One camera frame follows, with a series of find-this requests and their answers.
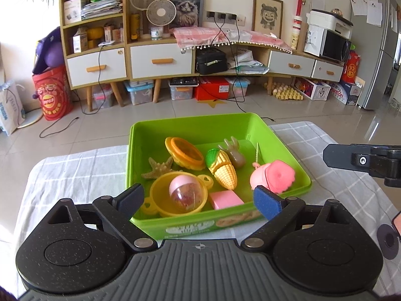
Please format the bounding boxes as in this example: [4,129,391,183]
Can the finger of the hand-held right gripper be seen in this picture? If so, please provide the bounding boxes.
[323,143,372,173]

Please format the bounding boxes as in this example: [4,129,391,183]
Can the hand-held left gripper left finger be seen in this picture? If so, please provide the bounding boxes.
[47,183,158,253]

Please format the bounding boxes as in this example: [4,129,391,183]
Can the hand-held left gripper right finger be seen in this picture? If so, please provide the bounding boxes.
[241,186,354,252]

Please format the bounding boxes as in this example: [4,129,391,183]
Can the yellow toy pot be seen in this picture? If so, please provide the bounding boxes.
[140,171,214,217]

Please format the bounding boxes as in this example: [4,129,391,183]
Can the pink toy pig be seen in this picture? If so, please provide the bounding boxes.
[250,159,295,194]

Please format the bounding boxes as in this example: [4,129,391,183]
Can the pink toy block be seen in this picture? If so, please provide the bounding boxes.
[209,191,245,210]

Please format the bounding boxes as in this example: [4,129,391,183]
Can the brown toy starfish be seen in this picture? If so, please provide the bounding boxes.
[141,156,184,180]

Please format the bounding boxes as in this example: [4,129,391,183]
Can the yellow toy corn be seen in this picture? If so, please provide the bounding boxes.
[205,148,238,191]

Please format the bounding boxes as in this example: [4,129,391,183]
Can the green plastic box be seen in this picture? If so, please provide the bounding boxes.
[126,112,312,240]

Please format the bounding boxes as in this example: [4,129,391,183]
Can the pink clear capsule ball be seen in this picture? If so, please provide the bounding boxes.
[169,176,201,212]

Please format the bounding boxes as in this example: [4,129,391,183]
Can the brown toy deer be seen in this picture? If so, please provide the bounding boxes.
[218,136,246,168]

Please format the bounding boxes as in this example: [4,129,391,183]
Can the orange toy bowl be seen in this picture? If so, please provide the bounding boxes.
[165,137,206,170]

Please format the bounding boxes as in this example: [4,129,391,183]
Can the grey checked tablecloth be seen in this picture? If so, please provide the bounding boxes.
[14,121,401,295]

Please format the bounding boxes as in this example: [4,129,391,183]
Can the white blue carton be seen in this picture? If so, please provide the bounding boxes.
[329,80,365,105]

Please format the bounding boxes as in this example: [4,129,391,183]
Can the red white cardboard box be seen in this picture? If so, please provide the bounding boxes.
[291,77,332,101]

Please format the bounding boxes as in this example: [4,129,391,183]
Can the grey round disc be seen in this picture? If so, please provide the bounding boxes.
[377,224,400,260]

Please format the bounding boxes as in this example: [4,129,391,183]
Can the yellow egg tray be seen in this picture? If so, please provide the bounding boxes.
[264,82,304,101]

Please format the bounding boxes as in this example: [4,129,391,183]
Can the white drawer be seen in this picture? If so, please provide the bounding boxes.
[312,60,344,83]
[130,42,193,80]
[66,48,127,87]
[269,50,315,77]

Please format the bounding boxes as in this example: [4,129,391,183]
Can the red gift box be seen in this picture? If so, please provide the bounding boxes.
[341,50,361,84]

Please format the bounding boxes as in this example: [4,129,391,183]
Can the clear storage bin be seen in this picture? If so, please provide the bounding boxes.
[169,78,199,101]
[124,80,155,105]
[226,77,251,96]
[91,85,115,109]

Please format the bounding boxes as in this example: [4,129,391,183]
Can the black white microwave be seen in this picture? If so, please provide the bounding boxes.
[304,25,353,63]

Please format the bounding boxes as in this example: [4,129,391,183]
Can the silver refrigerator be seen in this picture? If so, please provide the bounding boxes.
[349,0,401,110]

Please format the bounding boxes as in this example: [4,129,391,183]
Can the wooden low cabinet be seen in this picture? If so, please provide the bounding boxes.
[127,33,345,101]

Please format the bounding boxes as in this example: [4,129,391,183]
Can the red flat box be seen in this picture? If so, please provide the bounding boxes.
[194,77,231,101]

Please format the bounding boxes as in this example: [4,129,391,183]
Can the stack of papers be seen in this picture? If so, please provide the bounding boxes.
[229,48,270,75]

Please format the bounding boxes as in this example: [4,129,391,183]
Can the red printed bucket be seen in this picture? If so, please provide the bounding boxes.
[32,66,74,121]

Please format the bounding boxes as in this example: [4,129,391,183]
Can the white tall tube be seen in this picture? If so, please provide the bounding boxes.
[291,14,302,50]

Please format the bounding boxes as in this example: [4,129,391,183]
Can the white printer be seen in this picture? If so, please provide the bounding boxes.
[307,9,354,40]

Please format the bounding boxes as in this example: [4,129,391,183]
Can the white paper bag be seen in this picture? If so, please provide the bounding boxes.
[0,80,26,135]

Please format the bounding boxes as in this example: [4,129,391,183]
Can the black case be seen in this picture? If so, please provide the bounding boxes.
[196,47,228,76]

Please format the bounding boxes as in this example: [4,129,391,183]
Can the framed cartoon portrait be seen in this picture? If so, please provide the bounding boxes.
[252,0,284,40]

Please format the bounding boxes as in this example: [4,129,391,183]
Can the wooden shelf cabinet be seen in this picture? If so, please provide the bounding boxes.
[59,0,130,112]

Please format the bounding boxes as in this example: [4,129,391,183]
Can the purple plush toy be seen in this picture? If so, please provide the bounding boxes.
[33,27,66,76]

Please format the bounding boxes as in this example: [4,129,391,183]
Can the yellow bottle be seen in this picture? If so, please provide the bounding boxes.
[130,13,141,41]

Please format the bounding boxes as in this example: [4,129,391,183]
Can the pink checked cloth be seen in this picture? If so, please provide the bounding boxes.
[171,27,293,54]

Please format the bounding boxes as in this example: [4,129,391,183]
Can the small white fan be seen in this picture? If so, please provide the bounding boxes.
[147,0,176,27]

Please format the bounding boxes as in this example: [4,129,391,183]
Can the pile of shelf papers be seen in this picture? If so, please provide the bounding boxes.
[81,0,123,21]

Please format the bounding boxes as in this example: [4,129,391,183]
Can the framed cat picture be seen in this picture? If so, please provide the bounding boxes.
[169,0,206,29]

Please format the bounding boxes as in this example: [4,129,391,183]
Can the black floor cable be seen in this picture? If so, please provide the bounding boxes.
[39,45,109,138]

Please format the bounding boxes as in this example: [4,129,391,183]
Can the black hanging cables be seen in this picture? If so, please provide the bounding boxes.
[213,16,249,102]

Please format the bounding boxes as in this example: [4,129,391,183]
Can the wall power outlets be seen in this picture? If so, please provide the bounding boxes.
[206,11,246,26]

